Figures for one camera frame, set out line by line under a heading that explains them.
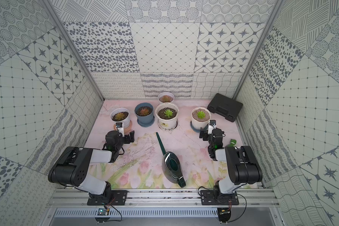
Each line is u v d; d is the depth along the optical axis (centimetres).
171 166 72
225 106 109
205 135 84
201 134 86
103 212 70
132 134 92
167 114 97
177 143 94
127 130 98
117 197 74
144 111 100
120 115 96
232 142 93
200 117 95
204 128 97
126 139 86
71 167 46
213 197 73
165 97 107
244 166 46
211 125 81
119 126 82
